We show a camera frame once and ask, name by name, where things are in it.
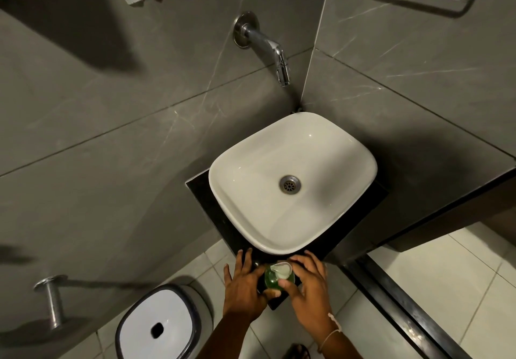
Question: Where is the person's right hand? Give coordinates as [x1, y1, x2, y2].
[278, 249, 333, 331]

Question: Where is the person's left hand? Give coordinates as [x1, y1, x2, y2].
[223, 248, 279, 324]

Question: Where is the green hand soap bottle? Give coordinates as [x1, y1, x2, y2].
[264, 264, 296, 291]

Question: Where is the white ceramic wash basin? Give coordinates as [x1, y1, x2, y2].
[208, 111, 378, 255]

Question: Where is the person's left forearm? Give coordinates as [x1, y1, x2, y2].
[196, 312, 259, 359]

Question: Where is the person's right foot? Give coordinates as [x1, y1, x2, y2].
[284, 343, 311, 359]

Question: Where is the metal sink drain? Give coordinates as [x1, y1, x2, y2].
[278, 175, 302, 196]

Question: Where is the white lidded trash bin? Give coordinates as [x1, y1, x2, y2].
[114, 284, 214, 359]

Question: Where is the black vanity slab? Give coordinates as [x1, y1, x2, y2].
[185, 169, 390, 311]

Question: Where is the metal toilet paper holder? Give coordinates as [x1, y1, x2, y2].
[33, 275, 69, 330]

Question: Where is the white string bracelet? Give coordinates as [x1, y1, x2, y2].
[317, 312, 343, 355]

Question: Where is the black door frame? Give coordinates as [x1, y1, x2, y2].
[342, 165, 516, 359]

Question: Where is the chrome wall faucet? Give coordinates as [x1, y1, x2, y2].
[233, 12, 291, 88]

